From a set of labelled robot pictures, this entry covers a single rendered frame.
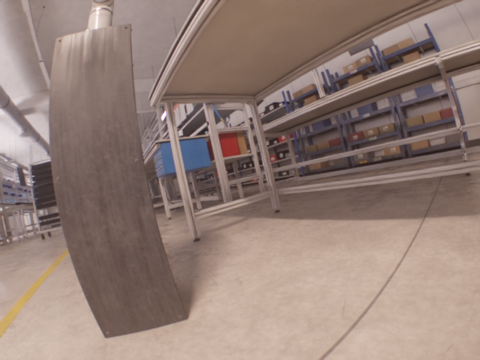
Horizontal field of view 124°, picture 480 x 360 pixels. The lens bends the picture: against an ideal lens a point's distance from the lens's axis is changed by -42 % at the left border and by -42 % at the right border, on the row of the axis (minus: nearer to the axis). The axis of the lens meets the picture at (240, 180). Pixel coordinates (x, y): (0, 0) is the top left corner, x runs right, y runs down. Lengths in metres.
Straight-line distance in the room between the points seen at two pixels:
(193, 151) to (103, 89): 2.08
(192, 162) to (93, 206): 2.09
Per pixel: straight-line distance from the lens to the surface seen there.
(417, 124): 4.22
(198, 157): 2.60
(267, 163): 1.74
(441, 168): 1.20
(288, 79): 1.62
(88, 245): 0.57
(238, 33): 1.10
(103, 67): 0.65
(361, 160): 4.58
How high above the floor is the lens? 0.33
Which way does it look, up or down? level
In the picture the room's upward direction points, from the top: 13 degrees counter-clockwise
